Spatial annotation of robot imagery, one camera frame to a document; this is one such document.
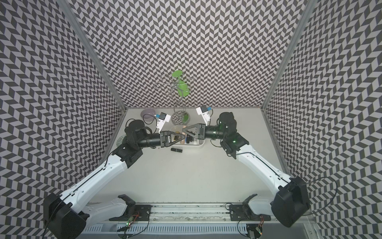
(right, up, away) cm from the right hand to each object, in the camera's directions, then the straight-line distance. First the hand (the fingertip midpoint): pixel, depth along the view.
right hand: (184, 134), depth 64 cm
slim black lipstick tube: (-8, -13, +30) cm, 33 cm away
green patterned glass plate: (-44, -7, +30) cm, 54 cm away
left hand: (0, -2, -1) cm, 2 cm away
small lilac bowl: (-32, +11, +48) cm, 59 cm away
